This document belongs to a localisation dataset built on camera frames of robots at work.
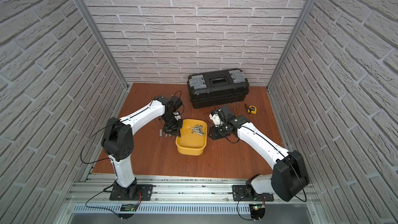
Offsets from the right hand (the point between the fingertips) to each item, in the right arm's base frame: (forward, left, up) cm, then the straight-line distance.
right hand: (214, 134), depth 82 cm
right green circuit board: (-34, -17, -12) cm, 40 cm away
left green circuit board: (-29, +43, -13) cm, 53 cm away
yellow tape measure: (+21, -28, -9) cm, 36 cm away
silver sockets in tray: (+9, +8, -10) cm, 16 cm away
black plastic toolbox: (+29, -5, +6) cm, 30 cm away
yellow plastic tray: (-3, +14, -5) cm, 16 cm away
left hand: (+2, +17, -1) cm, 17 cm away
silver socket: (+7, +32, -9) cm, 34 cm away
